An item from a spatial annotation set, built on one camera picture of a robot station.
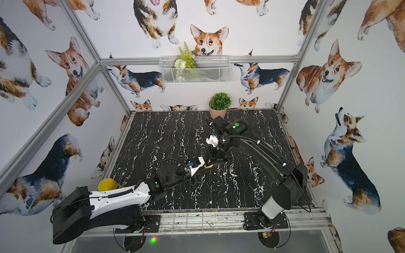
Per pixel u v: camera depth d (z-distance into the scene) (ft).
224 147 1.96
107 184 2.46
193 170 2.02
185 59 2.69
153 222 2.41
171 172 1.89
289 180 1.35
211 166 2.26
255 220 2.42
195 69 2.86
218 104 3.49
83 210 1.35
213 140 2.28
